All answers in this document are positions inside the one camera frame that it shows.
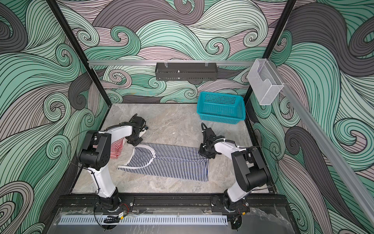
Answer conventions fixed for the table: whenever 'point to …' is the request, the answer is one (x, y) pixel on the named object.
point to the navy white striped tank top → (173, 161)
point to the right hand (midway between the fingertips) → (202, 154)
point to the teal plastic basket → (221, 108)
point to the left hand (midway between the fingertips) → (131, 138)
